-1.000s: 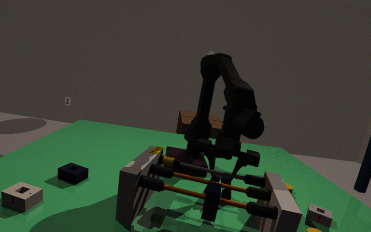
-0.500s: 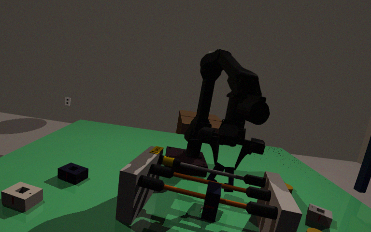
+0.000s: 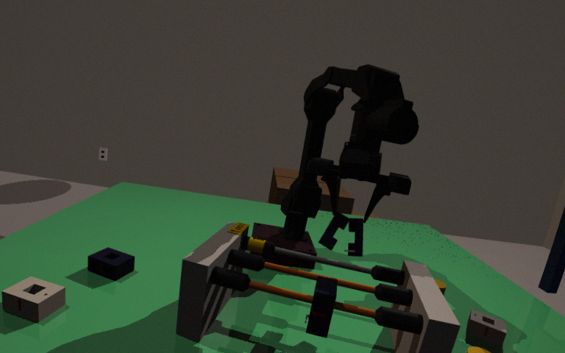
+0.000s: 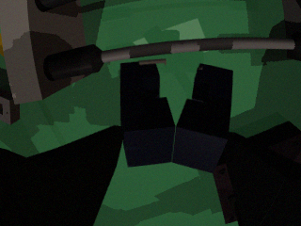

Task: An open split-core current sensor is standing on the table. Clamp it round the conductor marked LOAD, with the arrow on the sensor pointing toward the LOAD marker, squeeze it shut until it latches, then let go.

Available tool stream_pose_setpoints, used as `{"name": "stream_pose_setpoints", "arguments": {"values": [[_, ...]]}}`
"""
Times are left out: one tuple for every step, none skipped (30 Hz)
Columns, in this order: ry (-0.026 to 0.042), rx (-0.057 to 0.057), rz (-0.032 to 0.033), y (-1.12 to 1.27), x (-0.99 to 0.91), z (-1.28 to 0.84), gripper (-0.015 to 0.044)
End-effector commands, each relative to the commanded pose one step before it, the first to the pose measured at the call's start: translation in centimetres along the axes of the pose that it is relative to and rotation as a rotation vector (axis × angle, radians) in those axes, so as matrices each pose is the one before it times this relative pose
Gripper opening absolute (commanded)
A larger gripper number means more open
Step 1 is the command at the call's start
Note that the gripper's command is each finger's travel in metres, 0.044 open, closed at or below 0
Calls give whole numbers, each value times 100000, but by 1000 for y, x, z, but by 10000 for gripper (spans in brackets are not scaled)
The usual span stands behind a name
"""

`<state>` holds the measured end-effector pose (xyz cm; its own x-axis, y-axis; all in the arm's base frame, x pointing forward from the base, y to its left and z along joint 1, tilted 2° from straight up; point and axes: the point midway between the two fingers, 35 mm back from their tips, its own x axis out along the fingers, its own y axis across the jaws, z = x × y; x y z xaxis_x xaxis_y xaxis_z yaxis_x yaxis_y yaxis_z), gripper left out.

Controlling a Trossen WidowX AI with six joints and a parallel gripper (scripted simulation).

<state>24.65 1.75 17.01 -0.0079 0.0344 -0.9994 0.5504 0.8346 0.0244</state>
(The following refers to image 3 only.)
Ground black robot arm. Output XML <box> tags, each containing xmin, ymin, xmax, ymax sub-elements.
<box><xmin>280</xmin><ymin>64</ymin><xmax>419</xmax><ymax>241</ymax></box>

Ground yellow short cylinder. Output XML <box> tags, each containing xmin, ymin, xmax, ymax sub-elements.
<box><xmin>467</xmin><ymin>346</ymin><xmax>491</xmax><ymax>353</ymax></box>
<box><xmin>434</xmin><ymin>279</ymin><xmax>447</xmax><ymax>295</ymax></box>

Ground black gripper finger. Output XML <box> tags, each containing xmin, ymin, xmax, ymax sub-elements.
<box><xmin>321</xmin><ymin>177</ymin><xmax>341</xmax><ymax>215</ymax></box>
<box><xmin>363</xmin><ymin>186</ymin><xmax>391</xmax><ymax>223</ymax></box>

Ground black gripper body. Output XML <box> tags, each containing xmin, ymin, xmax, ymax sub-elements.
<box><xmin>306</xmin><ymin>135</ymin><xmax>411</xmax><ymax>196</ymax></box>

